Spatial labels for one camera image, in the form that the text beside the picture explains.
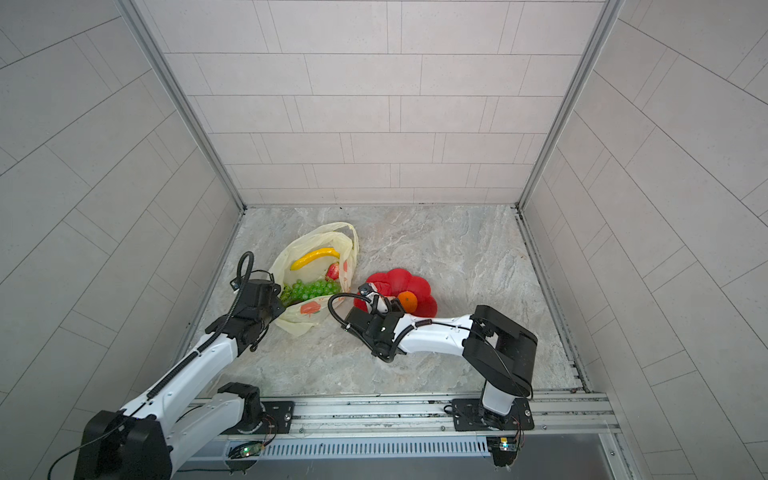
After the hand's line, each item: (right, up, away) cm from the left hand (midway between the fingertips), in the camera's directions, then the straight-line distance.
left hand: (282, 297), depth 87 cm
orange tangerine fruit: (+37, -1, +1) cm, 37 cm away
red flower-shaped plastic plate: (+35, +4, +8) cm, 36 cm away
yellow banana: (+9, +12, +12) cm, 20 cm away
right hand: (+31, -4, 0) cm, 31 cm away
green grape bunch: (+4, +1, +4) cm, 6 cm away
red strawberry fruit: (+13, +7, +7) cm, 16 cm away
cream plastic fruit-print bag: (+8, -4, -6) cm, 10 cm away
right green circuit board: (+58, -30, -19) cm, 68 cm away
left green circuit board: (+1, -29, -22) cm, 36 cm away
